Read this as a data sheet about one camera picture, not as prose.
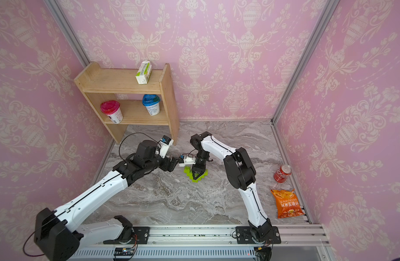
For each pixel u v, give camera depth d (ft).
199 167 2.67
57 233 1.24
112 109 2.73
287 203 2.56
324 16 2.34
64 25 2.45
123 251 2.38
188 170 2.78
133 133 2.12
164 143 2.21
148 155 1.95
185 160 2.70
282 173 2.74
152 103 2.87
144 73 2.50
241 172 1.95
